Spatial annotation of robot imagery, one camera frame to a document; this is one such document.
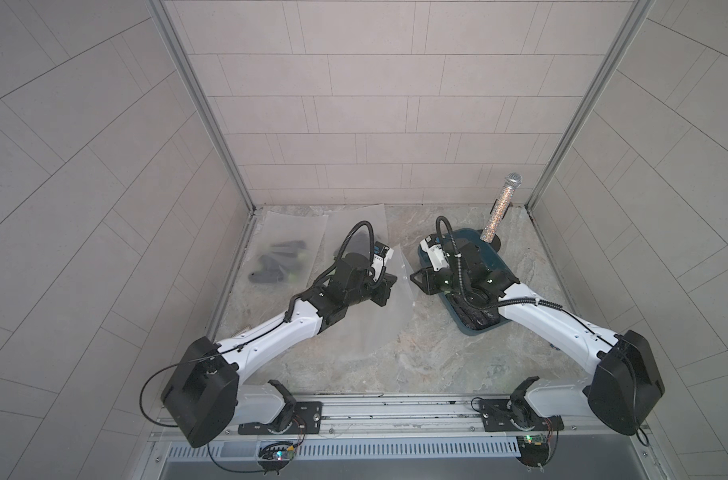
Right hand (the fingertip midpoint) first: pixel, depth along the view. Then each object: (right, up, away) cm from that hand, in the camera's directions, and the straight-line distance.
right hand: (412, 276), depth 80 cm
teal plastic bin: (+27, +4, +16) cm, 32 cm away
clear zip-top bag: (-12, -15, +1) cm, 19 cm away
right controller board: (+27, -38, -12) cm, 48 cm away
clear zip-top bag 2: (-40, +5, +18) cm, 45 cm away
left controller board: (-32, -37, -15) cm, 51 cm away
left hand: (-3, 0, -2) cm, 4 cm away
